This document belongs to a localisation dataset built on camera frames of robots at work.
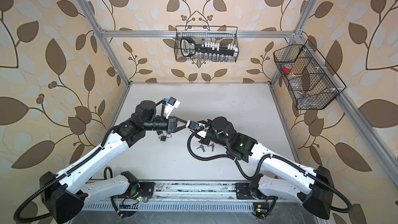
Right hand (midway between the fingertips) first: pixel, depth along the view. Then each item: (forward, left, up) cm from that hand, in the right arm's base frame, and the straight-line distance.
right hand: (195, 124), depth 69 cm
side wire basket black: (+21, -58, +6) cm, 61 cm away
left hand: (-2, +2, +3) cm, 4 cm away
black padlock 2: (+6, +20, -25) cm, 32 cm away
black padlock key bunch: (0, -2, -25) cm, 26 cm away
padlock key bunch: (0, -9, -25) cm, 27 cm away
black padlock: (+10, +23, -25) cm, 35 cm away
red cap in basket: (+32, -52, +5) cm, 62 cm away
